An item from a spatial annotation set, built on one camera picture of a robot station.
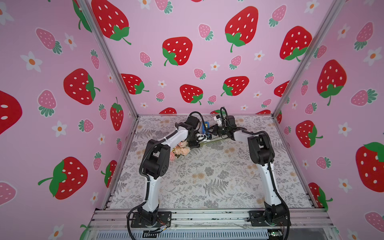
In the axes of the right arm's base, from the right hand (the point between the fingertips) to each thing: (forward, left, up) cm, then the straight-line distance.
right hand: (203, 131), depth 103 cm
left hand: (-7, +3, -1) cm, 8 cm away
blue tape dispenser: (+4, -1, -2) cm, 4 cm away
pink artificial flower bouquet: (-16, +12, +1) cm, 20 cm away
